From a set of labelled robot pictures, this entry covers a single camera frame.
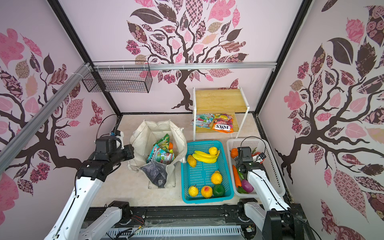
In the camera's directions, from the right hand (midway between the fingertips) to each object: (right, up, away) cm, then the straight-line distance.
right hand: (244, 161), depth 86 cm
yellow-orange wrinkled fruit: (-31, 0, +1) cm, 31 cm away
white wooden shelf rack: (-27, +18, +4) cm, 33 cm away
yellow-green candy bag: (-49, +10, +4) cm, 50 cm away
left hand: (-61, +8, -11) cm, 62 cm away
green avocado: (-17, -14, -8) cm, 23 cm away
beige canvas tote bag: (-57, +16, -4) cm, 59 cm away
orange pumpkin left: (-5, +4, +5) cm, 8 cm away
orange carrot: (-5, -8, -1) cm, 10 cm away
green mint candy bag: (-24, +25, +5) cm, 35 cm away
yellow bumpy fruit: (-17, -8, -5) cm, 20 cm away
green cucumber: (-2, -8, -1) cm, 8 cm away
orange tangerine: (-46, +8, +11) cm, 48 cm away
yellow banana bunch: (-23, +1, +5) cm, 23 cm away
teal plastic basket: (-26, -9, +2) cm, 28 cm away
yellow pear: (-30, -14, -8) cm, 34 cm away
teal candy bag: (-49, +5, -7) cm, 49 cm away
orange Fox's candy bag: (-12, +23, +4) cm, 26 cm away
